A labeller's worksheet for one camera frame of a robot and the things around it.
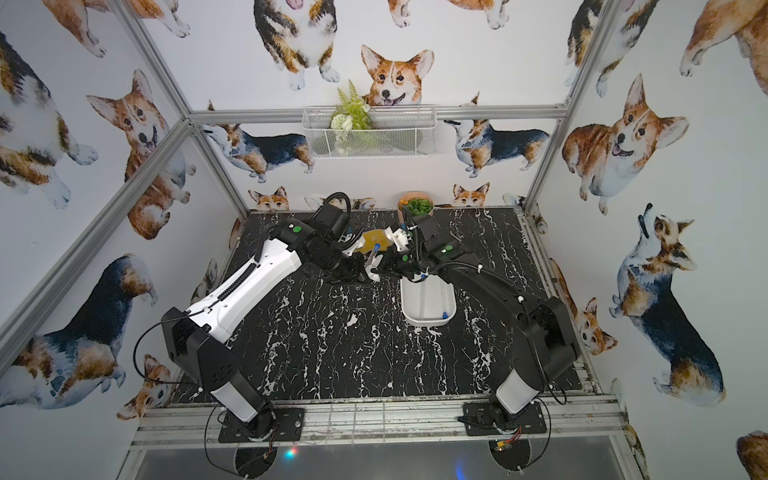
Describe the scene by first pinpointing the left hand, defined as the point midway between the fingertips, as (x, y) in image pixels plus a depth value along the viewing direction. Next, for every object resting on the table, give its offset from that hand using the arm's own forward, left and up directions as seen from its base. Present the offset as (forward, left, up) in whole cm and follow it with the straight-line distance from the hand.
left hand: (373, 278), depth 75 cm
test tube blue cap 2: (0, -20, -22) cm, 30 cm away
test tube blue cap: (+10, 0, -1) cm, 10 cm away
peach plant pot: (+37, -13, -11) cm, 41 cm away
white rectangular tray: (+4, -16, -22) cm, 28 cm away
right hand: (+3, +2, 0) cm, 3 cm away
